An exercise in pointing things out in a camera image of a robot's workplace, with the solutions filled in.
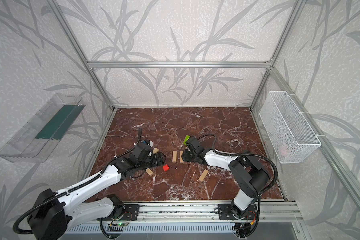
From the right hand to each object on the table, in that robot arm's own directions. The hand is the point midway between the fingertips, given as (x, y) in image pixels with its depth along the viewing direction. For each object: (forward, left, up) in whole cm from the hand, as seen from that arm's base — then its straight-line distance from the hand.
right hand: (182, 151), depth 91 cm
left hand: (-6, +11, +7) cm, 14 cm away
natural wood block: (-4, +1, -3) cm, 5 cm away
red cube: (-9, +10, -4) cm, 14 cm away
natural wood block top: (-2, +5, -3) cm, 6 cm away
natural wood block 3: (-13, -12, -4) cm, 18 cm away
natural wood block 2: (-12, +19, -1) cm, 23 cm away
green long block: (+11, -2, -2) cm, 11 cm away
